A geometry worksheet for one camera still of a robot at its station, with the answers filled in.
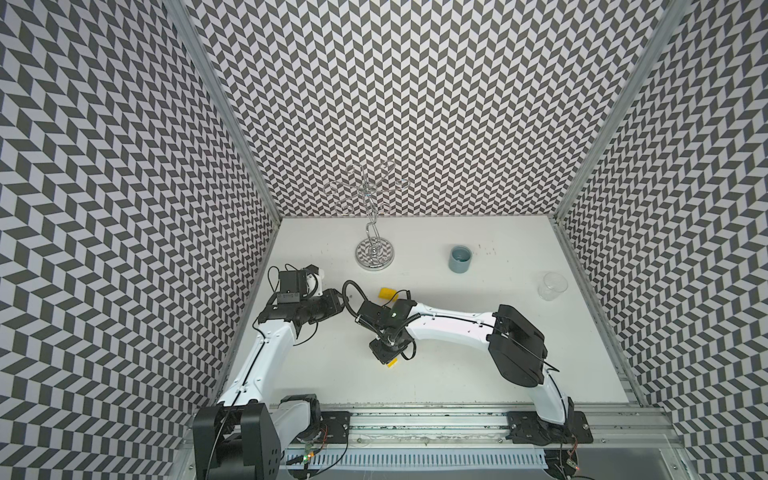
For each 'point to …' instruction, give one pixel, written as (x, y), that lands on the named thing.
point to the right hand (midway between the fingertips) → (388, 356)
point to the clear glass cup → (553, 285)
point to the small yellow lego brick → (395, 360)
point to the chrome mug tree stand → (375, 253)
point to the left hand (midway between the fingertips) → (342, 302)
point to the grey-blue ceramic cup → (459, 259)
